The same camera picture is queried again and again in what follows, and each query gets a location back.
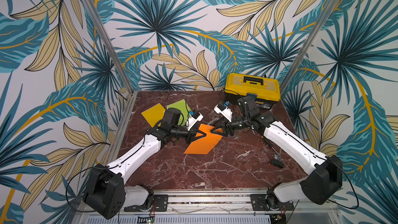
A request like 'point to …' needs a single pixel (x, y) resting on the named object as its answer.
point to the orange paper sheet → (202, 145)
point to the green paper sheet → (182, 106)
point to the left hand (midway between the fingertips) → (204, 137)
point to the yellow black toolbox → (267, 88)
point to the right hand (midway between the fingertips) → (213, 127)
